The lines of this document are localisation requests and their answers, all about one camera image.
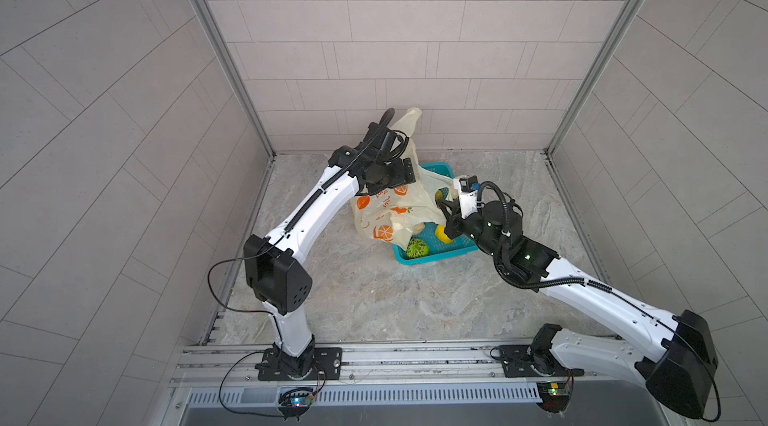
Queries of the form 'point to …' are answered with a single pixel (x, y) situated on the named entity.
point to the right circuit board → (554, 395)
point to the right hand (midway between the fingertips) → (436, 203)
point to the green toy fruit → (416, 248)
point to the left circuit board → (294, 402)
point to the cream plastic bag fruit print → (394, 214)
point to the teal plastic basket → (437, 248)
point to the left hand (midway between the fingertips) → (412, 175)
